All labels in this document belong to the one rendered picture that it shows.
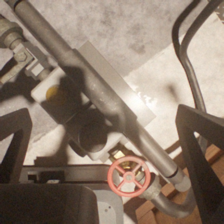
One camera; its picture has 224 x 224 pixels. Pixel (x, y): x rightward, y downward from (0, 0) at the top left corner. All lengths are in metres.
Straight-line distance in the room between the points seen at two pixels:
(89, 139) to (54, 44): 0.15
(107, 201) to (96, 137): 0.36
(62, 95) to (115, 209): 0.43
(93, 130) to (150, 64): 0.57
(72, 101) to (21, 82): 0.55
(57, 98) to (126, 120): 0.13
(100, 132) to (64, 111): 0.09
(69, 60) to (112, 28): 0.62
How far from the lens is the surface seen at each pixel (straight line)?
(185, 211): 0.50
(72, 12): 0.89
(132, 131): 0.25
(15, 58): 0.39
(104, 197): 0.65
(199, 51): 0.91
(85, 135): 0.32
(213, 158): 0.83
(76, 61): 0.25
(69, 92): 0.36
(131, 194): 0.35
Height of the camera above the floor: 0.81
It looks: 85 degrees down
